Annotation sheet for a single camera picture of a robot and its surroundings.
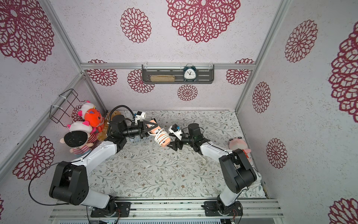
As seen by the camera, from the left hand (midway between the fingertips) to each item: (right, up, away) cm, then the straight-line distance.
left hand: (157, 127), depth 74 cm
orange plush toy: (-43, +5, +14) cm, 45 cm away
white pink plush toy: (-53, +13, +21) cm, 59 cm away
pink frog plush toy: (+52, -11, +18) cm, 56 cm away
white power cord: (+3, -4, -4) cm, 7 cm away
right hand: (+5, -6, +10) cm, 13 cm away
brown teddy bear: (-39, -6, +18) cm, 43 cm away
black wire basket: (-53, +14, +6) cm, 55 cm away
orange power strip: (+1, -1, -1) cm, 1 cm away
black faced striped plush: (-44, -6, +4) cm, 45 cm away
